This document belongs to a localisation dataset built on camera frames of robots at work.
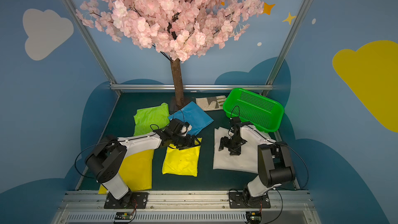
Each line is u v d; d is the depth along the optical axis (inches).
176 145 30.5
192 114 41.7
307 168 17.0
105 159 18.3
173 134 28.3
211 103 45.1
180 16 21.8
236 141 29.5
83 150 34.0
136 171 32.2
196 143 32.3
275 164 17.8
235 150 31.3
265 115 42.5
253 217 28.7
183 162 33.2
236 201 29.2
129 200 26.8
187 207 29.2
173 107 45.1
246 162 34.1
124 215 28.2
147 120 39.9
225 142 31.6
